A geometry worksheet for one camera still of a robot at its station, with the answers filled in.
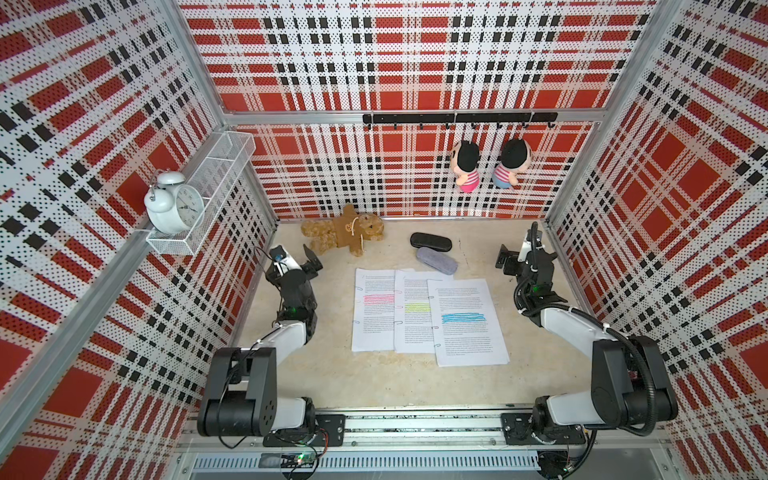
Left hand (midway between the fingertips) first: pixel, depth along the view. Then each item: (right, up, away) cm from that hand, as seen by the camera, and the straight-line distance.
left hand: (298, 251), depth 86 cm
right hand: (+66, +1, +3) cm, 66 cm away
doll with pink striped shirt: (+51, +30, +8) cm, 59 cm away
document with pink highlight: (+21, -24, +7) cm, 32 cm away
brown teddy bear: (+11, +7, +22) cm, 26 cm away
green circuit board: (+5, -50, -16) cm, 53 cm away
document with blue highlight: (+50, -24, +7) cm, 57 cm away
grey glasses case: (+43, -4, +19) cm, 47 cm away
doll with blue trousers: (+66, +30, +7) cm, 73 cm away
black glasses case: (+43, +3, +25) cm, 50 cm away
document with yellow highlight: (+34, -25, +5) cm, 42 cm away
